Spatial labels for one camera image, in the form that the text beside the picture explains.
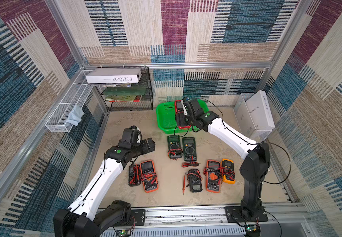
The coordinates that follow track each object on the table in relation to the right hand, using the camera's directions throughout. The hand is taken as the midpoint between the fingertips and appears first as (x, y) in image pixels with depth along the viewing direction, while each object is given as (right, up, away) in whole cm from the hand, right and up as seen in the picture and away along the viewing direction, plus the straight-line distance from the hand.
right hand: (180, 115), depth 86 cm
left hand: (-18, -16, -6) cm, 24 cm away
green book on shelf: (-36, +17, +11) cm, 41 cm away
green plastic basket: (-9, 0, +23) cm, 25 cm away
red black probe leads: (+7, -28, +3) cm, 29 cm away
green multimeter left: (-3, -21, +8) cm, 23 cm away
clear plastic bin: (+41, -3, +7) cm, 42 cm away
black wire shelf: (-29, +14, +17) cm, 37 cm away
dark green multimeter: (+6, -21, +9) cm, 24 cm away
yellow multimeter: (+26, -32, -4) cm, 42 cm away
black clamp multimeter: (+7, -35, -5) cm, 36 cm away
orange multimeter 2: (+18, -31, -3) cm, 36 cm away
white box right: (+49, +3, +6) cm, 50 cm away
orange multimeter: (-18, -33, -3) cm, 38 cm away
